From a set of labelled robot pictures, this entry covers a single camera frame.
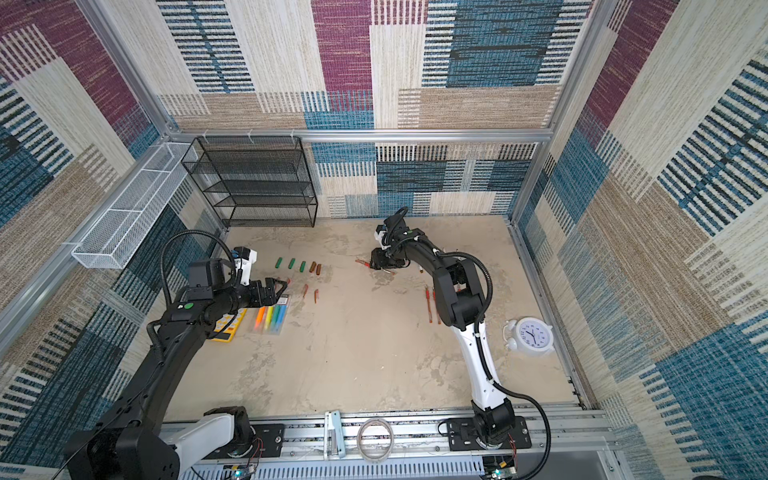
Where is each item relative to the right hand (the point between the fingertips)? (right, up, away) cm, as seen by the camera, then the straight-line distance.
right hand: (382, 266), depth 105 cm
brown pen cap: (-25, -1, +3) cm, 25 cm away
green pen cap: (-37, +2, +4) cm, 37 cm away
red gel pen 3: (+12, -5, -40) cm, 42 cm away
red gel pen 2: (+15, -9, -5) cm, 18 cm away
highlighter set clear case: (-34, -16, -11) cm, 39 cm away
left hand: (-29, -4, -24) cm, 37 cm away
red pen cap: (-32, -5, 0) cm, 32 cm away
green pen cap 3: (-28, 0, +3) cm, 28 cm away
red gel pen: (-6, +1, +3) cm, 7 cm away
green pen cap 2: (-32, +1, +4) cm, 33 cm away
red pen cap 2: (-21, -10, -5) cm, 24 cm away
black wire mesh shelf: (-46, +30, +5) cm, 55 cm away
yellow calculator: (-34, -11, -36) cm, 51 cm away
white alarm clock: (+43, -19, -17) cm, 50 cm away
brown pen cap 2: (-22, -1, +1) cm, 22 cm away
